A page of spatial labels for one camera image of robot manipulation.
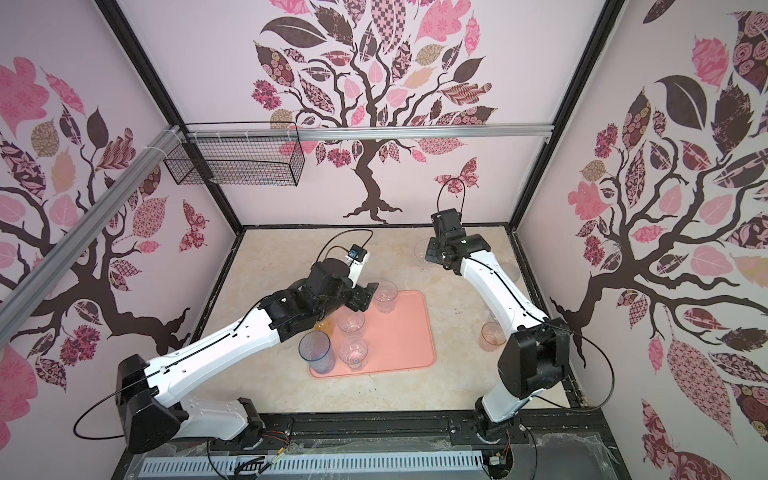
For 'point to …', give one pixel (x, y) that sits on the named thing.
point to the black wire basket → (244, 154)
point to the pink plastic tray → (397, 340)
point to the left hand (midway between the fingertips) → (364, 282)
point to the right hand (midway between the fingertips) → (441, 248)
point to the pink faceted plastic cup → (491, 337)
